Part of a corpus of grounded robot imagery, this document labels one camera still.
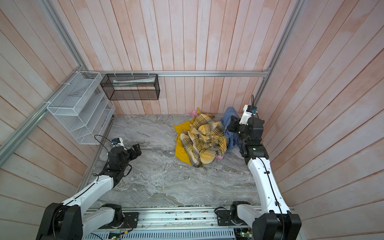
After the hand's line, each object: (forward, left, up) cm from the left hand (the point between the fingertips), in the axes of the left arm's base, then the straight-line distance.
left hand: (134, 149), depth 87 cm
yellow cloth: (+2, -27, -9) cm, 29 cm away
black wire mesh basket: (+43, +8, +14) cm, 46 cm away
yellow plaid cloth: (+8, -43, -2) cm, 44 cm away
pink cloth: (+41, -37, -10) cm, 56 cm away
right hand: (+6, -54, +22) cm, 59 cm away
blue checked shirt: (+3, -59, +4) cm, 59 cm away
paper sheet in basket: (+34, +2, +24) cm, 41 cm away
